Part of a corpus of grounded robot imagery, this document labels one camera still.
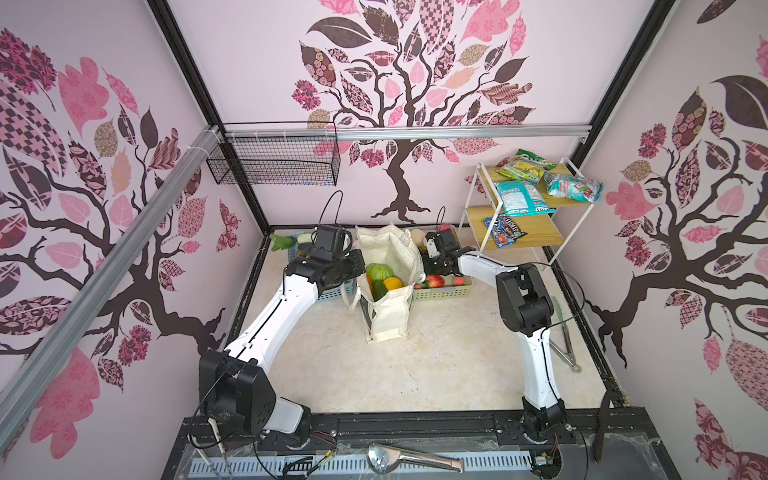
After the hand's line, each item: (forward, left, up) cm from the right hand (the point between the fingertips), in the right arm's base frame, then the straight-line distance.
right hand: (424, 262), depth 106 cm
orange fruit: (-14, +12, +8) cm, 20 cm away
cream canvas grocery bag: (-6, +11, +15) cm, 19 cm away
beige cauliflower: (+7, +2, +6) cm, 10 cm away
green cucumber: (-17, +16, +8) cm, 24 cm away
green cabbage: (-9, +16, +7) cm, 19 cm away
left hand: (-16, +19, +19) cm, 31 cm away
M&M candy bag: (+2, -26, +14) cm, 30 cm away
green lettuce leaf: (+3, +50, +9) cm, 51 cm away
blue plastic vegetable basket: (-19, +28, +10) cm, 35 cm away
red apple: (-10, -3, +2) cm, 10 cm away
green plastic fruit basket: (-14, -7, +2) cm, 15 cm away
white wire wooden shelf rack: (+3, -44, +13) cm, 46 cm away
